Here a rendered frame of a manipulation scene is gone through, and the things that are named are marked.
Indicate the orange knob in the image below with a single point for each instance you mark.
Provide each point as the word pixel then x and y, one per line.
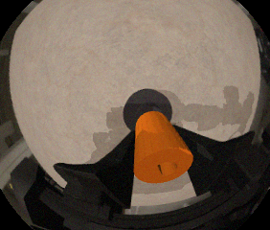
pixel 160 153

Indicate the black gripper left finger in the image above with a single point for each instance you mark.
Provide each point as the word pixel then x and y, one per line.
pixel 113 174

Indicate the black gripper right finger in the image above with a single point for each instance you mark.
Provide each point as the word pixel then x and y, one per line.
pixel 210 157

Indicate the dark grey round pedestal with shaft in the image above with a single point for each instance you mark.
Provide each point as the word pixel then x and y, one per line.
pixel 144 101

